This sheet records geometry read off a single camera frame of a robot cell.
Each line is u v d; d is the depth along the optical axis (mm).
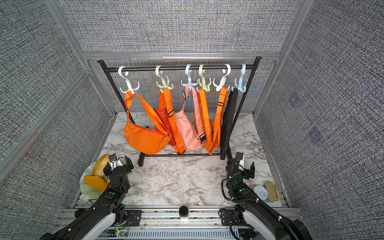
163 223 732
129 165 757
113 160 684
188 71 586
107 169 728
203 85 666
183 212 657
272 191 780
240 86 673
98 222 549
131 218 732
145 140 902
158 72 583
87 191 784
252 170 732
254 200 555
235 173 628
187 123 868
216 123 763
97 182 807
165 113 788
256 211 521
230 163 856
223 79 652
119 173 624
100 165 818
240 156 711
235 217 724
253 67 595
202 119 749
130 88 663
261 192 770
